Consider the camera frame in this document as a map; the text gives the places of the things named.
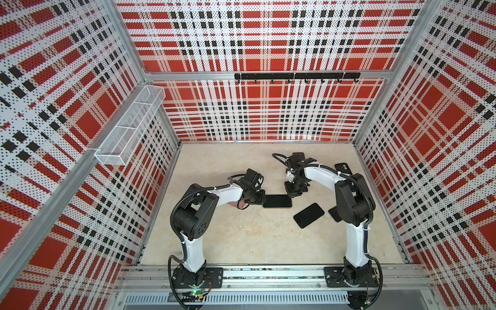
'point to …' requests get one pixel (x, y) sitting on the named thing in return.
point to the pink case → (239, 204)
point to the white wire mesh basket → (116, 148)
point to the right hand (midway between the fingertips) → (292, 196)
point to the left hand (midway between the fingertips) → (264, 203)
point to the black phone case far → (343, 168)
